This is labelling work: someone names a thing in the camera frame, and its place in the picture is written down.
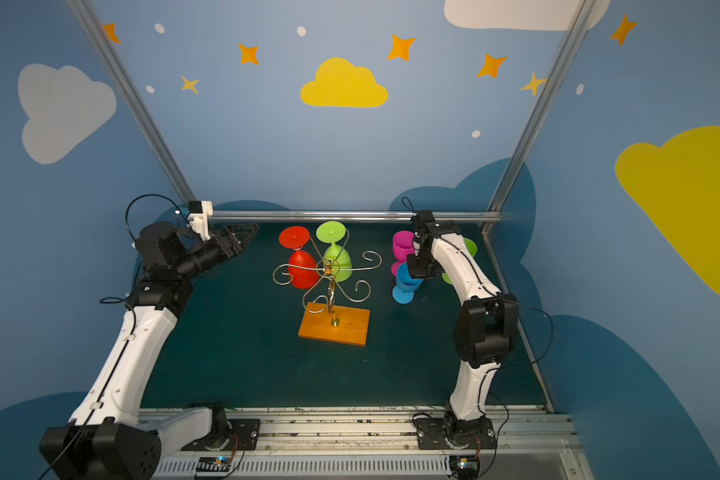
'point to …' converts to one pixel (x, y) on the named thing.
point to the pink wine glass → (403, 247)
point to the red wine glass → (302, 266)
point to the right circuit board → (465, 466)
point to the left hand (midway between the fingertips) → (251, 228)
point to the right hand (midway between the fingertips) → (424, 271)
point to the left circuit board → (213, 467)
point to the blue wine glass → (406, 285)
